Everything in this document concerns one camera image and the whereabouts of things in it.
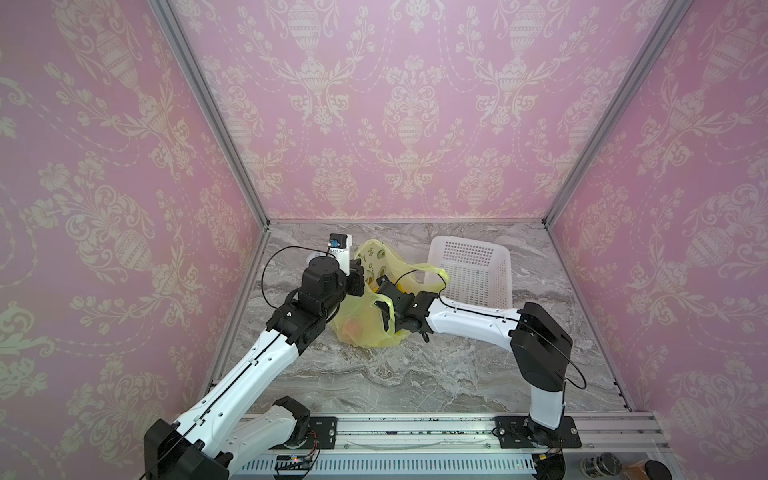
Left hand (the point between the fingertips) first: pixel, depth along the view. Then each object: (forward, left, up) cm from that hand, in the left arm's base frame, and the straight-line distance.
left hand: (363, 262), depth 74 cm
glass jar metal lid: (-39, -52, -17) cm, 67 cm away
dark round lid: (-39, -62, -17) cm, 76 cm away
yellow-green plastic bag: (-9, 0, -14) cm, 17 cm away
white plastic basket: (+17, -38, -27) cm, 50 cm away
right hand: (-2, -9, -21) cm, 23 cm away
